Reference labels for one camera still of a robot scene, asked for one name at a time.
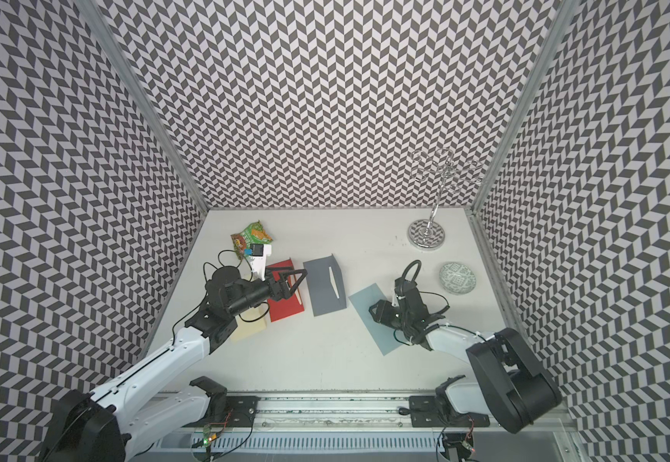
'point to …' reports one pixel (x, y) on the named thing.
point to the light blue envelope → (382, 333)
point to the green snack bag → (252, 234)
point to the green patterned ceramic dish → (457, 278)
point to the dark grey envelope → (325, 285)
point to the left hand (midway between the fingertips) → (300, 274)
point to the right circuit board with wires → (462, 442)
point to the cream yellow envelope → (251, 321)
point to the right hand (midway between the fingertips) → (374, 317)
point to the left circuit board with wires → (211, 432)
